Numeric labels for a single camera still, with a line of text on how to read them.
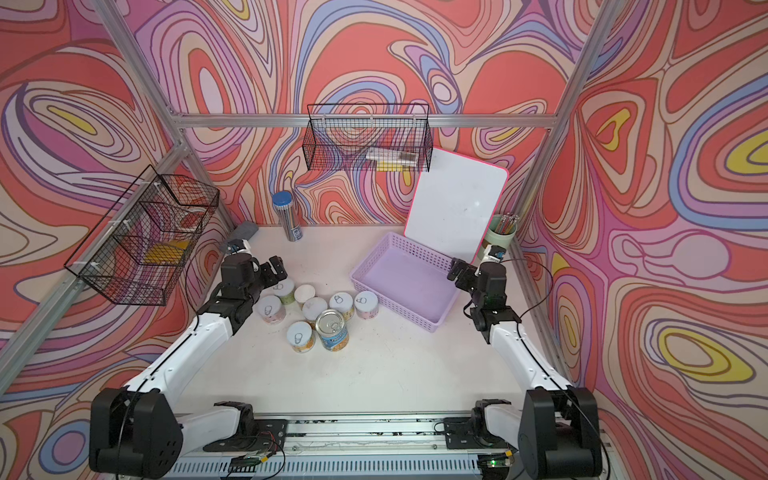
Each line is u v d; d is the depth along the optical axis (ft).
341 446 2.37
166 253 2.36
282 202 3.36
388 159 2.97
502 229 3.27
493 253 2.38
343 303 3.00
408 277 3.46
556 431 1.32
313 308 2.91
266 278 2.47
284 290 3.12
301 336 2.77
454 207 3.23
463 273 2.46
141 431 1.29
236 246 2.35
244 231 3.75
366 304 2.99
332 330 2.68
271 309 2.96
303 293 3.06
